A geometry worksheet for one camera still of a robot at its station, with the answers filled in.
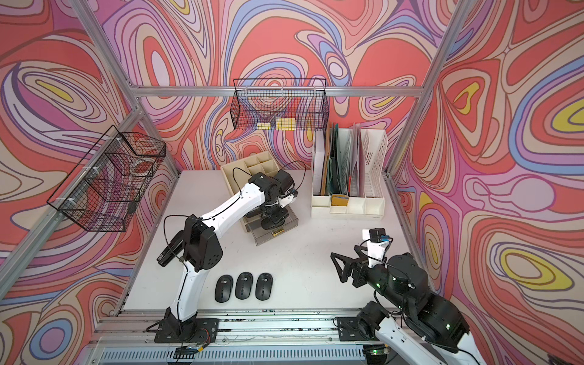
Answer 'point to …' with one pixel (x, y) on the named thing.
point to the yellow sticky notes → (282, 124)
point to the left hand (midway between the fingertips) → (279, 217)
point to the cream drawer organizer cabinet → (239, 172)
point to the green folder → (334, 185)
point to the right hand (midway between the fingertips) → (344, 258)
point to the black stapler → (172, 251)
